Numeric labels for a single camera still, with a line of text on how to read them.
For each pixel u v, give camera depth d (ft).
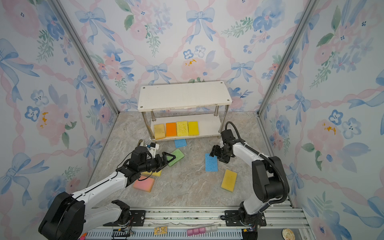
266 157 1.60
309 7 2.26
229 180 2.80
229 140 2.39
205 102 2.55
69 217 1.32
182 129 3.30
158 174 2.86
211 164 3.03
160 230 2.30
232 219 2.40
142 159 2.18
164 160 2.39
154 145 2.61
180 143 3.30
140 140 3.31
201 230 2.26
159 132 3.19
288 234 2.30
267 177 1.52
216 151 2.71
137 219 2.43
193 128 3.32
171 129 3.31
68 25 2.44
